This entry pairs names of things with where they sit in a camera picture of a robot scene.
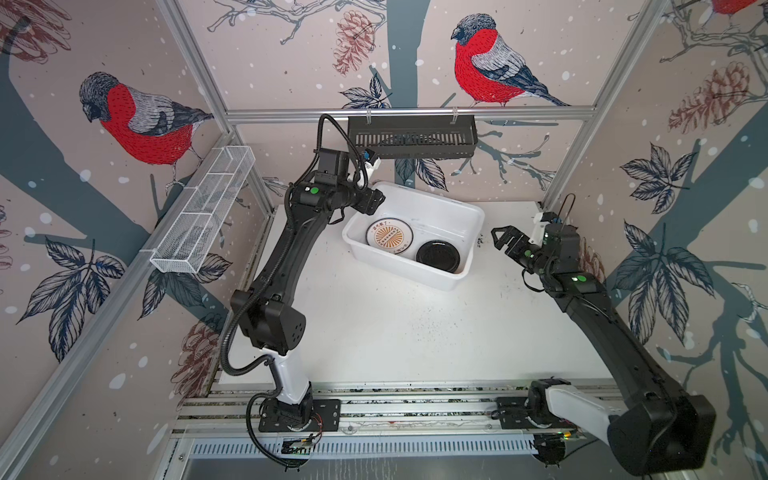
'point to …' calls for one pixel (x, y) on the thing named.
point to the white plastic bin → (424, 236)
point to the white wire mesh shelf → (201, 210)
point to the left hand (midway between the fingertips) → (371, 188)
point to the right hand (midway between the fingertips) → (500, 238)
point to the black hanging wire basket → (415, 136)
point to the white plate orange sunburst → (390, 234)
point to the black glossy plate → (439, 253)
